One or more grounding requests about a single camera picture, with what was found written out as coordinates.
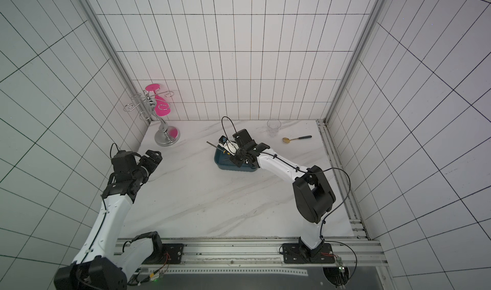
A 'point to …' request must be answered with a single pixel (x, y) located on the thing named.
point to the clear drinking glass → (273, 126)
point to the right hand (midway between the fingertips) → (225, 155)
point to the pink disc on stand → (153, 87)
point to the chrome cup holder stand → (145, 105)
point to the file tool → (215, 146)
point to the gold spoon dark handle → (286, 140)
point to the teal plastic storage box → (222, 160)
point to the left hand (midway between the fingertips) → (157, 161)
